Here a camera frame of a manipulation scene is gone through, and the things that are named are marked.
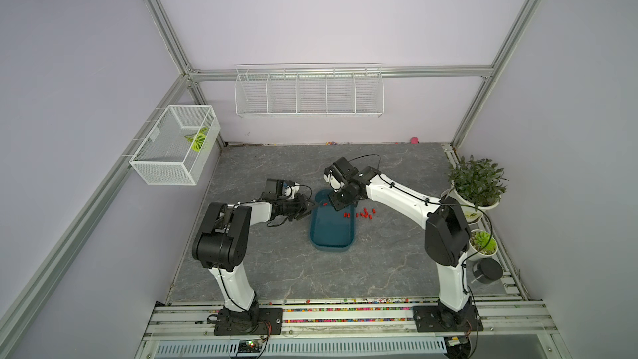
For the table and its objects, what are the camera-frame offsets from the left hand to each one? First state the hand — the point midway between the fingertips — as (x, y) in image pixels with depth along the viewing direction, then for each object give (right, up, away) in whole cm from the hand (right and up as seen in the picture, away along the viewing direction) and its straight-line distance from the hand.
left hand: (317, 208), depth 92 cm
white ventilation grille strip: (+34, -36, -22) cm, 54 cm away
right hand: (+7, +3, -3) cm, 8 cm away
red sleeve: (+23, -2, +6) cm, 24 cm away
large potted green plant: (+55, +10, -10) cm, 56 cm away
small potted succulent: (+53, -8, -13) cm, 55 cm away
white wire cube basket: (-48, +19, -13) cm, 53 cm away
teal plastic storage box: (+5, -8, -1) cm, 10 cm away
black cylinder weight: (+55, -18, -13) cm, 60 cm away
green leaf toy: (-39, +25, -11) cm, 47 cm away
